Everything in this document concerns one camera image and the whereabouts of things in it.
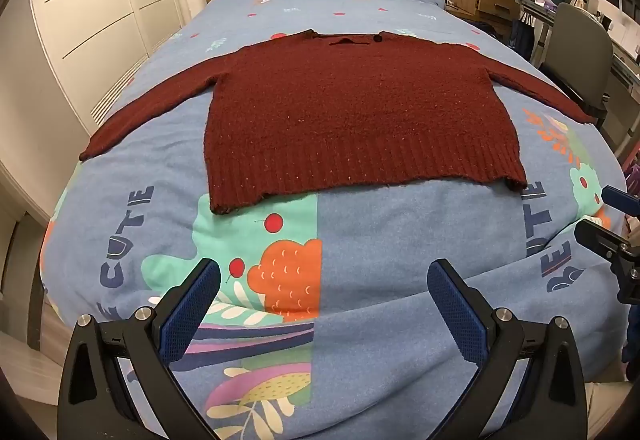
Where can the dark bag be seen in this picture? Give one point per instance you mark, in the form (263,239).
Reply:
(522,37)

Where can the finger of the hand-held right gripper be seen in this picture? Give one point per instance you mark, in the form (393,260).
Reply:
(597,237)
(617,197)

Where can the bed with blue patterned cover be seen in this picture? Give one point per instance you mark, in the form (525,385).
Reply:
(375,245)

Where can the grey office chair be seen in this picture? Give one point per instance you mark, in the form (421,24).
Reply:
(582,45)

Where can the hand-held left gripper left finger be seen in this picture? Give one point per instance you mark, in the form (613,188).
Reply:
(192,305)

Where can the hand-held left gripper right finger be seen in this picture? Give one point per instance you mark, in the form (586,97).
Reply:
(455,305)

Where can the white desk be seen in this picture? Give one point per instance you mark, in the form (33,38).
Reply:
(625,65)

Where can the white vent grille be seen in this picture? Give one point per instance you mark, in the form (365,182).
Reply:
(112,95)

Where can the dark red knitted sweater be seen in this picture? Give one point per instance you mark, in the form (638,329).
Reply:
(350,120)

